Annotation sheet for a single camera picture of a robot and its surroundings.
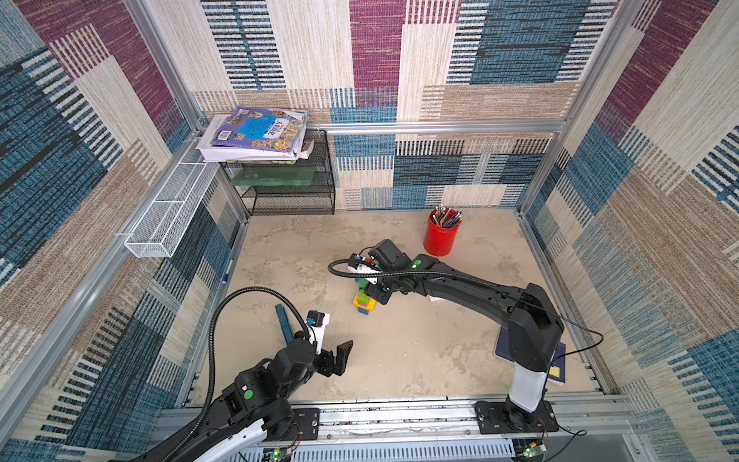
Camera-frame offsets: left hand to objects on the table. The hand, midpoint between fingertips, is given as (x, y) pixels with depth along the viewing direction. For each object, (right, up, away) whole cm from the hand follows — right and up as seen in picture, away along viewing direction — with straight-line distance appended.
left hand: (339, 339), depth 75 cm
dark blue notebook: (+60, -10, +5) cm, 61 cm away
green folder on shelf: (-24, +46, +19) cm, 55 cm away
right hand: (+10, +12, +12) cm, 19 cm away
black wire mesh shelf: (-19, +46, +40) cm, 64 cm away
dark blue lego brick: (+6, +3, +17) cm, 18 cm away
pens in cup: (+34, +33, +27) cm, 55 cm away
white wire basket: (-43, +30, -2) cm, 52 cm away
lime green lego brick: (+6, +8, +11) cm, 15 cm away
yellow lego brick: (+8, +5, +14) cm, 17 cm away
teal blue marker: (-16, -1, +10) cm, 19 cm away
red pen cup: (+33, +25, +35) cm, 54 cm away
